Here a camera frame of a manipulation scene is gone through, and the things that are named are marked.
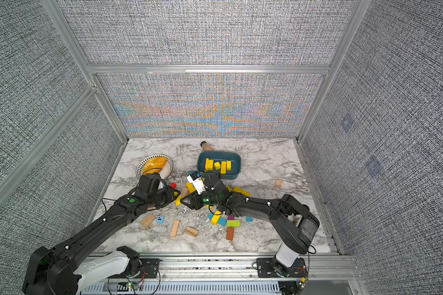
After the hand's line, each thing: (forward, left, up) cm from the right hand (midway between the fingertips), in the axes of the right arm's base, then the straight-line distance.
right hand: (182, 195), depth 78 cm
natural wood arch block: (-11, -3, -14) cm, 18 cm away
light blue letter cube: (-6, +12, -14) cm, 19 cm away
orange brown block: (-12, -20, -14) cm, 27 cm away
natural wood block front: (-9, +5, -14) cm, 18 cm away
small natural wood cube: (+14, -47, -15) cm, 51 cm away
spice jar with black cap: (+40, -7, -14) cm, 43 cm away
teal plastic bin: (+29, -24, -12) cm, 40 cm away
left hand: (+3, +1, -2) cm, 4 cm away
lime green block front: (-8, -22, -13) cm, 27 cm away
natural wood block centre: (+8, +2, -12) cm, 15 cm away
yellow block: (+25, -10, -14) cm, 31 cm away
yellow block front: (-5, -14, -13) cm, 20 cm away
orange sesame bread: (+22, +19, -8) cm, 30 cm away
